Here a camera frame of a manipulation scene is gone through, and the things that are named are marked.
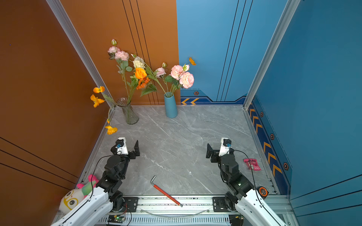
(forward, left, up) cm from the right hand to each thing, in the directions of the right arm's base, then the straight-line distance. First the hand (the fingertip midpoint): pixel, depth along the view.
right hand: (213, 145), depth 77 cm
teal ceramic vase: (+35, +27, -2) cm, 44 cm away
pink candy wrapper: (-4, -25, -16) cm, 30 cm away
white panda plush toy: (-23, +73, -9) cm, 77 cm away
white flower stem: (+42, +38, +19) cm, 60 cm away
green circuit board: (-32, +52, -18) cm, 64 cm away
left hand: (+3, +48, +1) cm, 48 cm away
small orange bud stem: (+4, +56, +9) cm, 56 cm away
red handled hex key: (-17, +32, -16) cm, 40 cm away
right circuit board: (-32, -10, -19) cm, 39 cm away
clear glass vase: (+31, +57, -10) cm, 66 cm away
